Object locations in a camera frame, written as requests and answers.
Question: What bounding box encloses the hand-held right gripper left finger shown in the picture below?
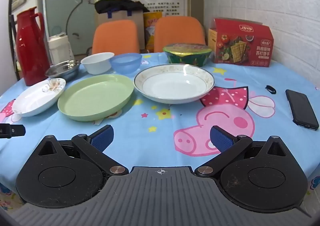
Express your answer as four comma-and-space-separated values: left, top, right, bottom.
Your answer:
37, 125, 129, 176

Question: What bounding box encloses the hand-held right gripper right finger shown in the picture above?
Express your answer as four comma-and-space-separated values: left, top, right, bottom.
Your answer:
194, 125, 288, 178

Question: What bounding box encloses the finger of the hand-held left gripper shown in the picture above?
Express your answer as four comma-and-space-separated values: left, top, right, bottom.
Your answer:
0, 123, 26, 139

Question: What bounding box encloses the green plastic plate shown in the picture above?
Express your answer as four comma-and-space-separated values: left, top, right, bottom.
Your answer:
57, 74, 135, 122

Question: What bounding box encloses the white gold-rimmed plate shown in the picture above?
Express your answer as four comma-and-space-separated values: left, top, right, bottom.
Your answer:
133, 64, 215, 104

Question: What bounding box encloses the stainless steel bowl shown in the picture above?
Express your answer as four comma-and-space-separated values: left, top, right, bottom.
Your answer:
45, 60, 80, 82

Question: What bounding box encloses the white floral plate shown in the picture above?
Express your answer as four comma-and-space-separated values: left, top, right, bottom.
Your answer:
12, 78, 67, 117

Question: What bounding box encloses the blue cartoon tablecloth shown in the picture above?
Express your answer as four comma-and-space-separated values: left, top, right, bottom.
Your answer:
0, 52, 320, 216

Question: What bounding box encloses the white bowl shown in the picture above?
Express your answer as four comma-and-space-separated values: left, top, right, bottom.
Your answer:
80, 52, 115, 75

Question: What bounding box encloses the blue translucent bowl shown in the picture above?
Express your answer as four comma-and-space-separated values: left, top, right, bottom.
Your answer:
109, 53, 142, 74

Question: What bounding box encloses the red thermos jug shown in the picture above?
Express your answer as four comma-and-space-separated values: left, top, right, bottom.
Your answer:
15, 8, 50, 86

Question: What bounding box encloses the black smartphone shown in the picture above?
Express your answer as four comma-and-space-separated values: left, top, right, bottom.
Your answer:
285, 89, 320, 131

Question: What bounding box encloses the green instant noodle bowl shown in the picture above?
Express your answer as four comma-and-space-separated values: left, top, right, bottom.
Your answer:
162, 43, 213, 67

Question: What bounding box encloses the white tumbler cup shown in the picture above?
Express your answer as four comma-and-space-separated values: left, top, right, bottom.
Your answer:
48, 33, 74, 65

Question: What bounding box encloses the red cracker box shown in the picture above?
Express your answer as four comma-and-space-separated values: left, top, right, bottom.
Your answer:
208, 18, 275, 67

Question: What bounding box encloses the orange chair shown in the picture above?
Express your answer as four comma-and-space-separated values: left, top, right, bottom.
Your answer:
154, 16, 206, 53
92, 19, 140, 55

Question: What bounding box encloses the white panel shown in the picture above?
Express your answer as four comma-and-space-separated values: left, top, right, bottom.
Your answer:
0, 0, 15, 96

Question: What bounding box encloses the yellow snack bag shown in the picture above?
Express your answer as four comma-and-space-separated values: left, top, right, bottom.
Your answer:
143, 11, 163, 52

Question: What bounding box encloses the cardboard box with black cloth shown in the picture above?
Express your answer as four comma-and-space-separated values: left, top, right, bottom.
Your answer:
97, 10, 150, 50

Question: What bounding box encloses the black cloth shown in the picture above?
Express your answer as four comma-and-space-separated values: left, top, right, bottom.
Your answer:
94, 0, 150, 14

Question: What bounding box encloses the frosted glass door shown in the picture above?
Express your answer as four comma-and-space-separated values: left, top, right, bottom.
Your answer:
37, 0, 98, 56

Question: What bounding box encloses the framed wall poster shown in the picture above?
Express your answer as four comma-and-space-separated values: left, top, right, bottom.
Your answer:
94, 0, 190, 20

